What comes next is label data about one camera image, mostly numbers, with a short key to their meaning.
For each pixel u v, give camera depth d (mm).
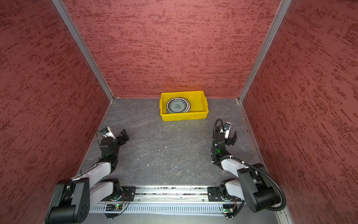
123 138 812
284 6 710
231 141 769
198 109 1127
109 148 648
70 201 408
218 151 692
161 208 709
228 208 715
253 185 439
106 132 743
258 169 433
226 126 724
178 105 1082
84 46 874
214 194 740
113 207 713
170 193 758
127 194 726
